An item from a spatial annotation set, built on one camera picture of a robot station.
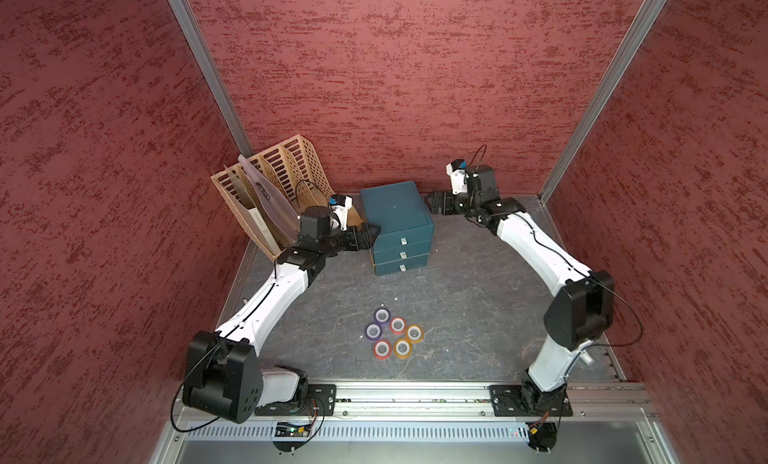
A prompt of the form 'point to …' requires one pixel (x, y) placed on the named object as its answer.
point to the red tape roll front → (382, 349)
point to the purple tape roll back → (382, 316)
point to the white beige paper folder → (250, 206)
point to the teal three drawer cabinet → (406, 228)
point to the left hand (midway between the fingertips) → (367, 234)
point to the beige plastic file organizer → (294, 170)
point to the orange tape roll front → (403, 348)
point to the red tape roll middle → (398, 325)
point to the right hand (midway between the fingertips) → (436, 202)
